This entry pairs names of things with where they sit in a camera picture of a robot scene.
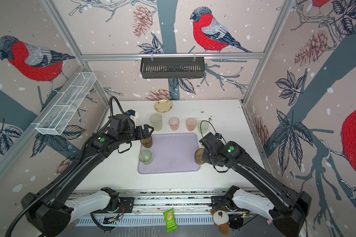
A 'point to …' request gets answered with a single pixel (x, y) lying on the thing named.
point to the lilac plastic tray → (171, 152)
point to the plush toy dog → (220, 218)
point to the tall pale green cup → (156, 121)
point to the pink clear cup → (174, 123)
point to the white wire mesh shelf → (55, 119)
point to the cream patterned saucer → (163, 105)
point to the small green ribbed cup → (145, 156)
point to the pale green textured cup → (204, 126)
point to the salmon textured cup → (191, 124)
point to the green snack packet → (169, 220)
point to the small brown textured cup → (147, 143)
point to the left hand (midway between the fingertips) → (150, 127)
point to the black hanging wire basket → (172, 67)
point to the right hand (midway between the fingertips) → (205, 155)
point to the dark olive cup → (199, 154)
